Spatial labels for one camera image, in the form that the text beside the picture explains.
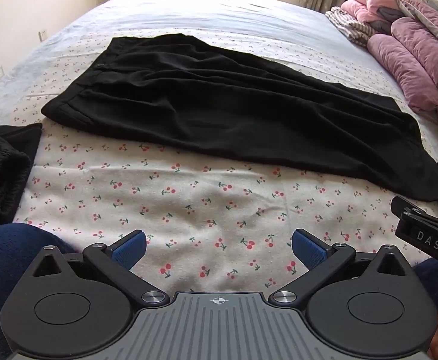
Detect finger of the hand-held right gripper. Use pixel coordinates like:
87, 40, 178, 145
391, 195, 438, 226

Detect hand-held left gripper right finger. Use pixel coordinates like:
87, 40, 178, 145
272, 229, 411, 305

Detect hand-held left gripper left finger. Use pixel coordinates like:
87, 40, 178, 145
31, 230, 169, 305

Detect black pants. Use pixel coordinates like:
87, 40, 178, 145
41, 34, 438, 203

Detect person's right leg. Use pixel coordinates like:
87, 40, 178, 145
409, 258, 438, 284

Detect cherry print bed sheet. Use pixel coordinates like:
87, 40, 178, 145
11, 32, 438, 297

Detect dark blue sleeve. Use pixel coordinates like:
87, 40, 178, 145
0, 223, 78, 360

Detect black knit garment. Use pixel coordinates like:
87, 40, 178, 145
0, 122, 43, 230

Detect mauve velvet quilt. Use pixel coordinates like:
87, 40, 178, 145
367, 0, 438, 125

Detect striped cloth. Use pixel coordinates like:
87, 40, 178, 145
325, 7, 378, 48

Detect grey folded cloth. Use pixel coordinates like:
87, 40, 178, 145
369, 5, 405, 36

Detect bright pink blanket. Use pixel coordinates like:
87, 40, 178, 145
341, 0, 398, 32

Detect pale blue bed sheet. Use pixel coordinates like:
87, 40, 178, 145
0, 0, 438, 158

